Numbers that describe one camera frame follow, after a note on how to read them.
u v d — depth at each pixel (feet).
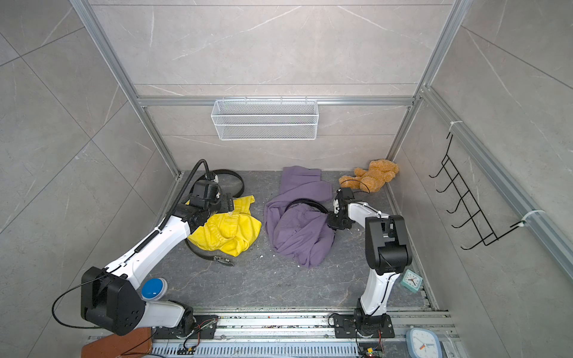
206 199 2.07
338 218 2.80
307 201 3.41
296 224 3.06
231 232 2.96
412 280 2.68
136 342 2.25
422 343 2.25
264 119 3.30
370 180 3.20
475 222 2.08
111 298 1.32
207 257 2.93
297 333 2.40
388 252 1.66
